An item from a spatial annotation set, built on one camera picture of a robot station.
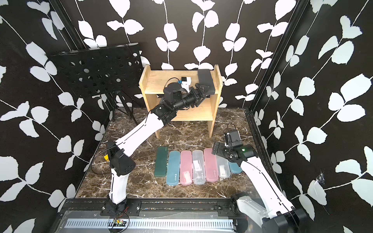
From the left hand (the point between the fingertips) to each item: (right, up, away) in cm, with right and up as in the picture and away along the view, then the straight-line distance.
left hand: (211, 88), depth 65 cm
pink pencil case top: (-12, -44, +23) cm, 51 cm away
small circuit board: (-45, -66, +5) cm, 80 cm away
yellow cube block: (-63, -38, +25) cm, 78 cm away
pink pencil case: (+3, -43, +23) cm, 49 cm away
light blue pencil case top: (-20, -44, +23) cm, 54 cm away
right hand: (+6, -30, +14) cm, 34 cm away
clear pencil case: (-4, -44, +23) cm, 50 cm away
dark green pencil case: (-28, -42, +25) cm, 56 cm away
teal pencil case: (+18, -44, +22) cm, 52 cm away
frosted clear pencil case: (+11, -44, +23) cm, 51 cm away
